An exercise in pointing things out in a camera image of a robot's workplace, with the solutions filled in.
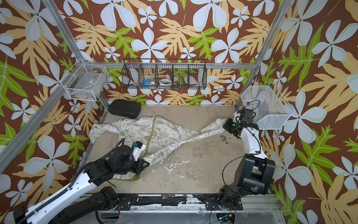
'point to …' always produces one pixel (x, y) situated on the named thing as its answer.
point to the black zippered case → (124, 108)
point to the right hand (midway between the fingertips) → (224, 124)
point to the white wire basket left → (86, 81)
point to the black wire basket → (164, 73)
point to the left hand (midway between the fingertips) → (150, 162)
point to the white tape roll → (165, 81)
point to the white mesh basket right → (271, 109)
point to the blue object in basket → (147, 82)
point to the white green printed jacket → (140, 139)
